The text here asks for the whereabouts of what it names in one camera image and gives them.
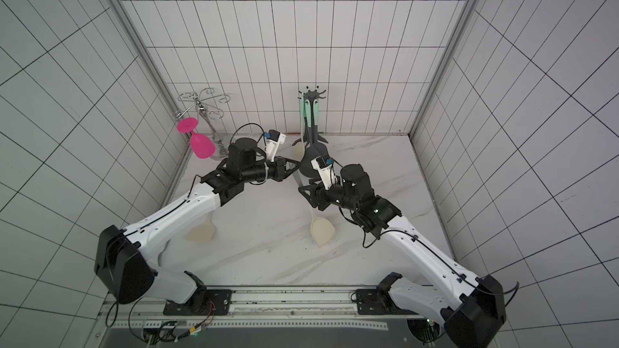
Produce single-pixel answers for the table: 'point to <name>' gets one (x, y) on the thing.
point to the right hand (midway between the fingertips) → (307, 179)
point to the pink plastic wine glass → (201, 146)
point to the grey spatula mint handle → (312, 148)
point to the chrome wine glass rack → (200, 100)
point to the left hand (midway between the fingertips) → (297, 169)
